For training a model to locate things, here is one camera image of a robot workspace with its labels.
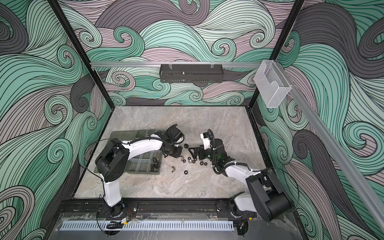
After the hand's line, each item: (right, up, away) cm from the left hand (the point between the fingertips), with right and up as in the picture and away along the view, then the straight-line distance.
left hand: (180, 153), depth 91 cm
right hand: (+9, +4, -4) cm, 11 cm away
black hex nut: (+4, -9, -5) cm, 11 cm away
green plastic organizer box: (-18, -4, -7) cm, 20 cm away
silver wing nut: (-3, -8, -3) cm, 10 cm away
